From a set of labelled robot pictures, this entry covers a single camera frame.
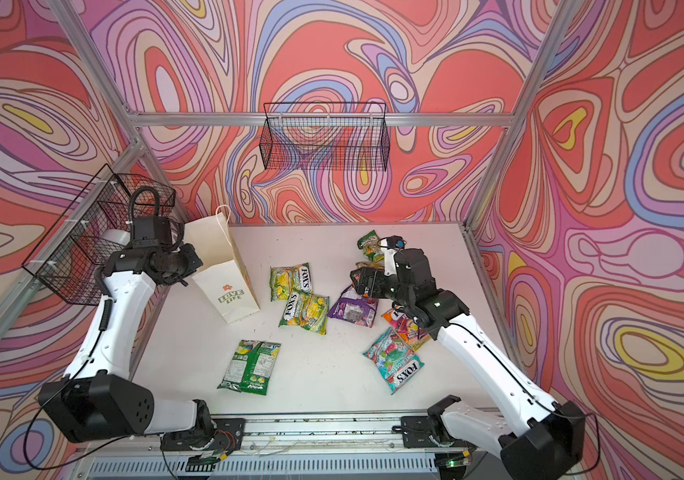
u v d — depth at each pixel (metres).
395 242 0.65
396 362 0.82
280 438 0.74
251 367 0.82
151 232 0.58
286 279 0.99
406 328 0.90
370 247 1.07
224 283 0.80
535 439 0.37
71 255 0.68
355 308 0.92
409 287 0.55
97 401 0.40
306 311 0.91
